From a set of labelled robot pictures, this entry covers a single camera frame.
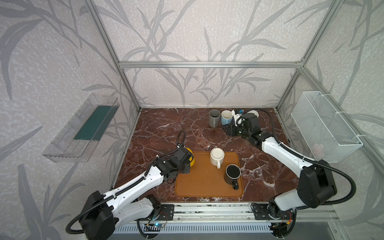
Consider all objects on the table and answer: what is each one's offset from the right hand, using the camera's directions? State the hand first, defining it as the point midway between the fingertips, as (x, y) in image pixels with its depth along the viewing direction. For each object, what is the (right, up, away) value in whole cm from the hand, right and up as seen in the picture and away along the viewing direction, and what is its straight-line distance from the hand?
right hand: (226, 121), depth 86 cm
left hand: (-22, -22, -4) cm, 31 cm away
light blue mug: (+2, +3, +16) cm, 16 cm away
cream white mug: (-5, -20, +2) cm, 21 cm away
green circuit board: (-36, -49, -15) cm, 63 cm away
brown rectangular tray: (-12, -34, 0) cm, 36 cm away
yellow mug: (-19, -17, -20) cm, 32 cm away
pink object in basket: (+44, -15, -13) cm, 48 cm away
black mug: (+2, -27, -9) cm, 28 cm away
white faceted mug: (+20, +6, +11) cm, 24 cm away
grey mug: (-6, +3, +16) cm, 17 cm away
